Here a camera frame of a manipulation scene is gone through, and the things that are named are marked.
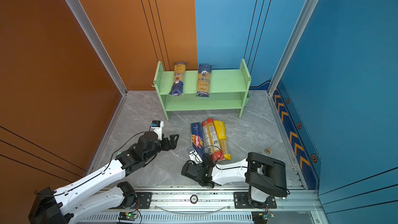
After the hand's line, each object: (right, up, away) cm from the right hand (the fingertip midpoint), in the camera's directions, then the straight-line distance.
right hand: (194, 161), depth 85 cm
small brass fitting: (+42, +5, +4) cm, 42 cm away
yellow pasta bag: (+16, +15, +10) cm, 24 cm away
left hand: (-11, +16, -5) cm, 20 cm away
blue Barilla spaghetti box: (+1, +11, +5) cm, 13 cm away
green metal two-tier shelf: (+19, +39, -1) cm, 43 cm away
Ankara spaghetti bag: (-9, +47, +2) cm, 48 cm away
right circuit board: (+31, -20, -15) cm, 40 cm away
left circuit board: (-30, -20, -14) cm, 38 cm away
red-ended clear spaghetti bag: (+10, +10, +4) cm, 15 cm away
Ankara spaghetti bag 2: (+5, +45, 0) cm, 45 cm away
